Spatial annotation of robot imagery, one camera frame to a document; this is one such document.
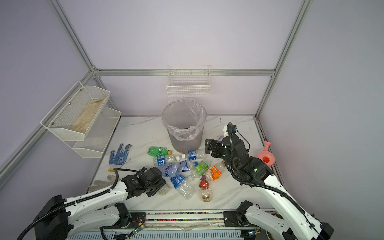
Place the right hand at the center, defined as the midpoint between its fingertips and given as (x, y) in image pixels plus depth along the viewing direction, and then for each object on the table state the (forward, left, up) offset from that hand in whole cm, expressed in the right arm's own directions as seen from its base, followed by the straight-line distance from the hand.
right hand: (211, 141), depth 67 cm
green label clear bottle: (-1, +6, -26) cm, 26 cm away
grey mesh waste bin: (+14, +17, -25) cm, 33 cm away
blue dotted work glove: (+5, +60, -30) cm, 67 cm away
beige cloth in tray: (+11, +66, +1) cm, 67 cm away
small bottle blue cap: (+2, +13, -28) cm, 31 cm away
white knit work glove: (-10, +64, -29) cm, 71 cm away
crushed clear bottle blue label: (-10, +16, -27) cm, 33 cm away
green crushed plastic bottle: (+12, +33, -29) cm, 45 cm away
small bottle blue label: (+3, +28, -24) cm, 38 cm away
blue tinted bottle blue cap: (-5, +21, -20) cm, 29 cm away
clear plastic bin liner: (+30, +16, -15) cm, 37 cm away
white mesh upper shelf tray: (+14, +71, +3) cm, 72 cm away
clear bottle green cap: (-15, +25, -25) cm, 38 cm away
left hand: (-10, +26, -27) cm, 38 cm away
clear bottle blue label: (+7, +10, -25) cm, 28 cm away
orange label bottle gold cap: (-2, -4, -29) cm, 29 cm away
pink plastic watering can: (+4, -33, -20) cm, 38 cm away
